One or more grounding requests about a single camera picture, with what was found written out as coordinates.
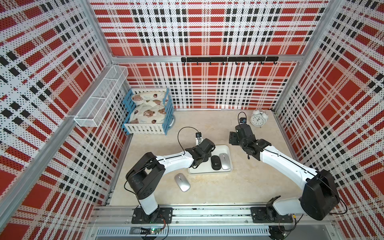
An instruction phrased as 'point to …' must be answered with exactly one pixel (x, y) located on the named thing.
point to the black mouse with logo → (215, 162)
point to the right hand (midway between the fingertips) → (238, 133)
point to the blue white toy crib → (148, 128)
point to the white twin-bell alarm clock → (259, 118)
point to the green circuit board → (152, 230)
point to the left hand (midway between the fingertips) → (206, 148)
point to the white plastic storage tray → (205, 167)
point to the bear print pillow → (155, 97)
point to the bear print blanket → (143, 113)
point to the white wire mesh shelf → (92, 113)
